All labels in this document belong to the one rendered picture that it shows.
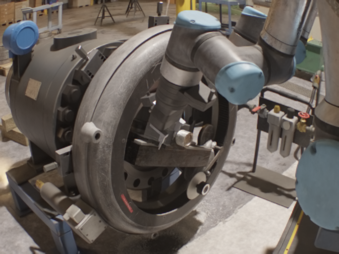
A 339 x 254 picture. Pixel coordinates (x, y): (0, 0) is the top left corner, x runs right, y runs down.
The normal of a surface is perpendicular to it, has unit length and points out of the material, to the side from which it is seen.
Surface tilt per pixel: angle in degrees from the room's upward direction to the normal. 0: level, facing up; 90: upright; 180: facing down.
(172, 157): 90
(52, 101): 65
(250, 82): 114
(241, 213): 0
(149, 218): 90
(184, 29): 98
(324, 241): 90
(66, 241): 90
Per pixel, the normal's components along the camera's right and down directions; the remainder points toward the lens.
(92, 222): 0.75, 0.29
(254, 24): -0.14, 0.41
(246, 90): 0.44, 0.72
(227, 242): 0.00, -0.90
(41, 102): -0.62, -0.03
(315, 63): -0.62, 0.34
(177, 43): -0.81, 0.37
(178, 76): -0.21, 0.68
